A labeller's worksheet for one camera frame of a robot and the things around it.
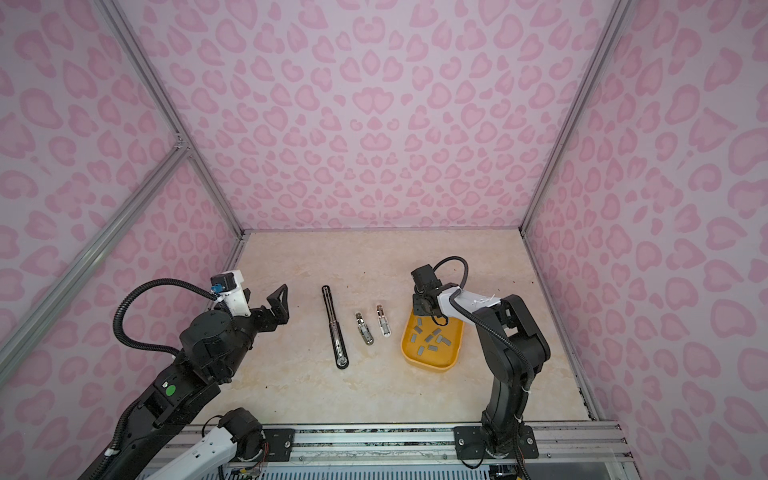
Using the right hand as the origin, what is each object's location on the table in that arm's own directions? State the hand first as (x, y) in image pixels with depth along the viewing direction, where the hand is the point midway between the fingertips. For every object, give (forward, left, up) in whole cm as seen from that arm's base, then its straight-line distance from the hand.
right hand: (425, 303), depth 97 cm
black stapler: (-10, +28, -1) cm, 29 cm away
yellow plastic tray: (-14, -1, -2) cm, 14 cm away
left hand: (-14, +37, +31) cm, 50 cm away
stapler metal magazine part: (-10, +19, -1) cm, 21 cm away
